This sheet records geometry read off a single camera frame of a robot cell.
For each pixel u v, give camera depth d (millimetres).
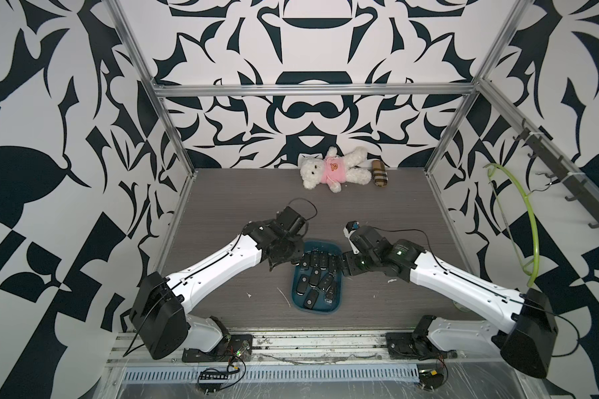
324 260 898
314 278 870
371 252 584
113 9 715
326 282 853
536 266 637
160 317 396
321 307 814
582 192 551
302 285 851
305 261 894
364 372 713
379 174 1156
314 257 915
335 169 1106
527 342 391
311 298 829
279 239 556
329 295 830
